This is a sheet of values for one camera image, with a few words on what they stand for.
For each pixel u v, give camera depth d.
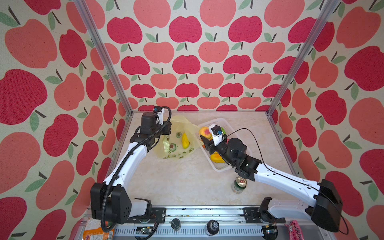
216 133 0.58
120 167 0.45
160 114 0.72
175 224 0.64
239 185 0.75
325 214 0.38
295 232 0.70
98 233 0.67
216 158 0.64
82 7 0.69
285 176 0.48
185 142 0.98
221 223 0.73
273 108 1.21
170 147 1.01
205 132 0.68
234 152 0.54
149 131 0.61
